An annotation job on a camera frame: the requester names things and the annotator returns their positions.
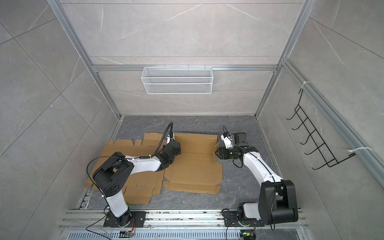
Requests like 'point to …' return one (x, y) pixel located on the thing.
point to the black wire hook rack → (317, 137)
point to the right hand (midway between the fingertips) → (220, 150)
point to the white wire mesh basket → (177, 80)
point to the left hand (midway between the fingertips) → (176, 140)
